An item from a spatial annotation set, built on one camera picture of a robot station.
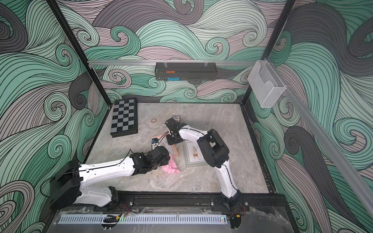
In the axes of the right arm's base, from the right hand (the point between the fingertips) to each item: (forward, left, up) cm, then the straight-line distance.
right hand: (173, 141), depth 98 cm
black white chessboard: (+18, +37, +5) cm, 42 cm away
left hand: (-15, +2, +9) cm, 18 cm away
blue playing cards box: (+20, -2, +1) cm, 20 cm away
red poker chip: (+19, +16, 0) cm, 25 cm away
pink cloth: (-22, 0, +9) cm, 23 cm away
